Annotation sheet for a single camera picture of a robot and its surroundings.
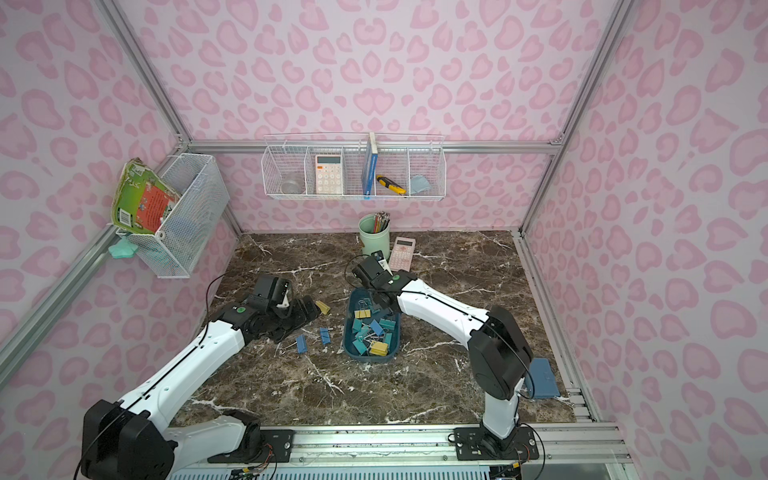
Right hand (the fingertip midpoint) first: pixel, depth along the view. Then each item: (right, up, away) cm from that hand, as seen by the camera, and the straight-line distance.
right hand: (387, 289), depth 88 cm
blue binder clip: (-25, -17, +2) cm, 31 cm away
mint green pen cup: (-4, +19, +15) cm, 25 cm away
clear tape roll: (-31, +32, +8) cm, 45 cm away
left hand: (-21, -5, -5) cm, 22 cm away
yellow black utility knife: (+1, +33, +10) cm, 35 cm away
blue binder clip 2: (-19, -14, +4) cm, 24 cm away
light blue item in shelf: (+11, +34, +13) cm, 38 cm away
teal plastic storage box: (-5, -14, +4) cm, 15 cm away
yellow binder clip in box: (-2, -17, 0) cm, 17 cm away
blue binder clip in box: (-3, -12, +3) cm, 13 cm away
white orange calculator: (-18, +35, +6) cm, 40 cm away
